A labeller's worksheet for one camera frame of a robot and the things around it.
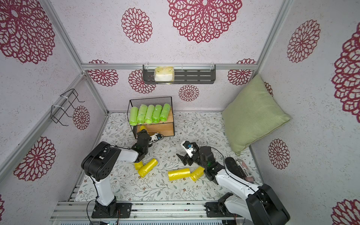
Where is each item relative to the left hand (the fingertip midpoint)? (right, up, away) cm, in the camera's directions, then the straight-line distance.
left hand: (143, 133), depth 99 cm
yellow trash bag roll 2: (+25, -23, -17) cm, 38 cm away
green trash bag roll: (-4, +11, -9) cm, 15 cm away
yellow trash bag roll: (0, -20, -12) cm, 23 cm away
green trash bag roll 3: (+16, +14, -7) cm, 22 cm away
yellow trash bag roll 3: (+36, -23, -16) cm, 45 cm away
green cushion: (+69, +13, -18) cm, 72 cm away
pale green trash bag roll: (+6, +13, -7) cm, 16 cm away
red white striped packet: (+65, -21, -14) cm, 70 cm away
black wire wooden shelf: (+15, +3, +11) cm, 19 cm away
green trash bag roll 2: (+11, +13, -8) cm, 18 cm away
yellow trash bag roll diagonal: (+6, -20, -13) cm, 25 cm away
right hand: (+27, -7, -18) cm, 33 cm away
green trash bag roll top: (+1, +13, -7) cm, 15 cm away
